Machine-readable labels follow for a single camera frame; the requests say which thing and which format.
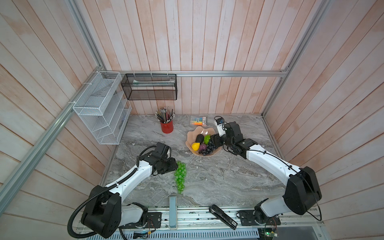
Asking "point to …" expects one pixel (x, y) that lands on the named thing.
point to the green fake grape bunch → (180, 175)
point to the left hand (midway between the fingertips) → (174, 170)
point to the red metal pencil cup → (167, 128)
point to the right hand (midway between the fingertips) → (214, 134)
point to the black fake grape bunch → (210, 147)
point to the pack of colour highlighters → (201, 121)
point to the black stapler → (219, 212)
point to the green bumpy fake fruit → (206, 139)
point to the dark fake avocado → (199, 138)
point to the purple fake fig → (202, 147)
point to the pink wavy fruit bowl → (191, 138)
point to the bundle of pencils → (164, 115)
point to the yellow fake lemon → (196, 146)
